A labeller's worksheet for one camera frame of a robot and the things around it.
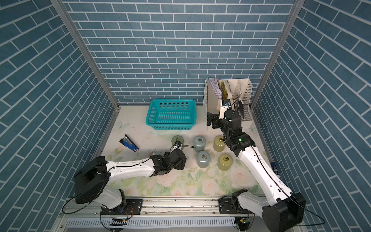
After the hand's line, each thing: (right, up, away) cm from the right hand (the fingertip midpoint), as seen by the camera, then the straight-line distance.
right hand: (217, 113), depth 75 cm
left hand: (-19, -28, +10) cm, 35 cm away
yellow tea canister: (+4, -19, +16) cm, 25 cm away
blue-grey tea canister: (-9, -18, +14) cm, 24 cm away
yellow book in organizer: (+8, +15, +18) cm, 25 cm away
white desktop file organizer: (+21, +18, +30) cm, 41 cm away
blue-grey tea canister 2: (-7, -26, +8) cm, 28 cm away
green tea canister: (-22, -16, +16) cm, 31 cm away
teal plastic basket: (-30, 0, +40) cm, 50 cm away
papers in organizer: (+2, +19, +19) cm, 27 cm away
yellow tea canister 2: (+6, -28, +7) cm, 29 cm away
